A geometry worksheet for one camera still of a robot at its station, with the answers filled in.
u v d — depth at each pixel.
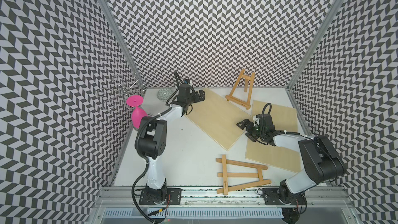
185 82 0.85
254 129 0.83
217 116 1.04
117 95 0.91
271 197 0.74
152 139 0.51
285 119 1.01
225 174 0.75
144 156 0.52
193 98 0.87
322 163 0.45
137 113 0.74
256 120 0.78
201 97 0.88
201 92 0.89
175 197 0.72
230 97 1.11
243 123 0.84
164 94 1.12
